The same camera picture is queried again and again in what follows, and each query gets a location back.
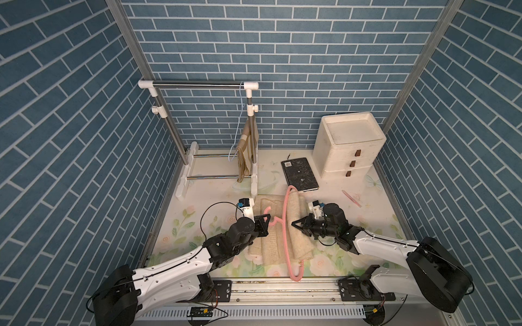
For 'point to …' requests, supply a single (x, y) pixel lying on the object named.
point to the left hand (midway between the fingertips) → (276, 219)
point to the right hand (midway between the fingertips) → (293, 225)
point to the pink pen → (353, 200)
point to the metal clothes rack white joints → (185, 172)
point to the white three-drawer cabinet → (347, 146)
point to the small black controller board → (200, 312)
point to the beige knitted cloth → (268, 250)
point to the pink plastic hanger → (279, 221)
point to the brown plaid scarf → (243, 151)
